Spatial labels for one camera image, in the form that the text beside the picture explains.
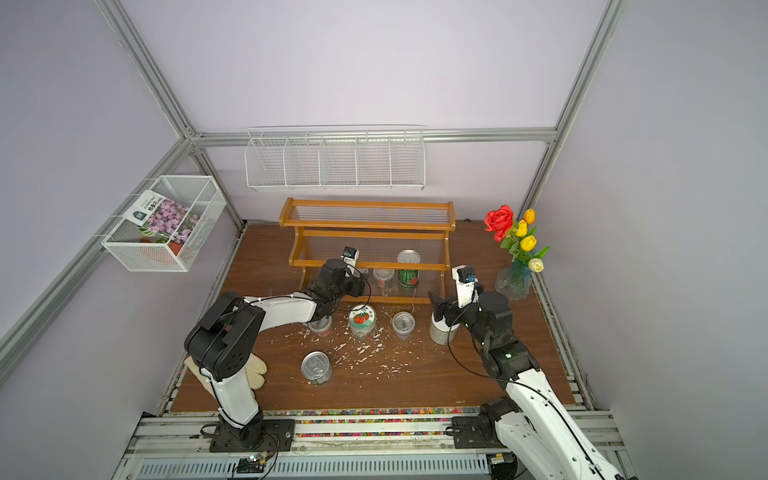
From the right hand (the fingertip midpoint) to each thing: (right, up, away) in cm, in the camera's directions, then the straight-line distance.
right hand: (446, 285), depth 77 cm
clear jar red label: (-35, -14, +10) cm, 39 cm away
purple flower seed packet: (-71, +18, -3) cm, 74 cm away
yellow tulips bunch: (+20, +11, 0) cm, 23 cm away
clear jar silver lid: (-34, -22, +2) cm, 41 cm away
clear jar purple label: (-11, -13, +10) cm, 20 cm away
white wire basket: (-77, +9, -3) cm, 78 cm away
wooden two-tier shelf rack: (-13, +9, +17) cm, 23 cm away
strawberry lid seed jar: (-23, -11, +8) cm, 27 cm away
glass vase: (+25, -1, +17) cm, 30 cm away
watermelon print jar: (-9, 0, +17) cm, 19 cm away
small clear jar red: (-17, +1, +20) cm, 26 cm away
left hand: (-25, +2, +19) cm, 32 cm away
